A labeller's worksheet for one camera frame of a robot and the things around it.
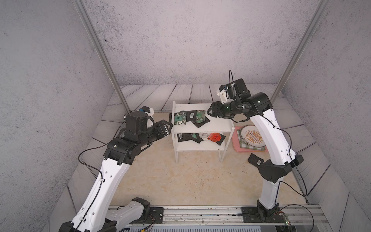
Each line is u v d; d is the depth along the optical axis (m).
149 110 0.59
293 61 0.90
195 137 0.84
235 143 1.04
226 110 0.58
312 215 0.73
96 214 0.36
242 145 0.99
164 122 0.58
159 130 0.56
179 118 0.71
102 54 0.87
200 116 0.72
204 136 0.85
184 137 0.85
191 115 0.73
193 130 0.69
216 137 0.85
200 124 0.70
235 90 0.52
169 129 0.63
